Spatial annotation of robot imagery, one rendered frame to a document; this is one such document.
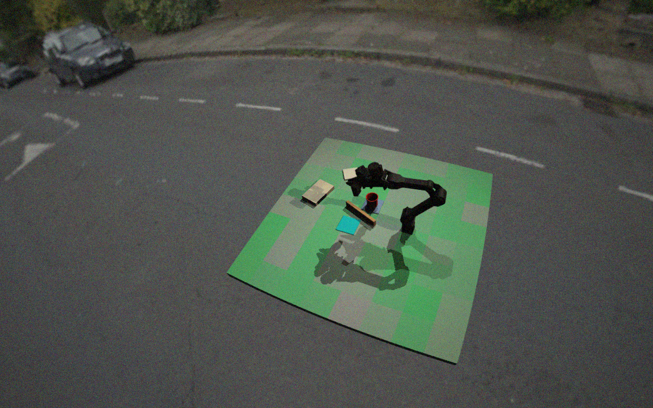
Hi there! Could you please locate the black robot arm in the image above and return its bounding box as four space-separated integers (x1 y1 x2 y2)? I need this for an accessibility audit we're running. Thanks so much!
355 162 447 235

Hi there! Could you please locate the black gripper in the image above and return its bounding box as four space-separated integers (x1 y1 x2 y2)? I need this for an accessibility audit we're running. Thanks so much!
346 176 373 197

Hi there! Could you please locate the red cup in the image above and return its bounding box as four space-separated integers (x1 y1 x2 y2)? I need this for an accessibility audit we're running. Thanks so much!
366 192 379 209

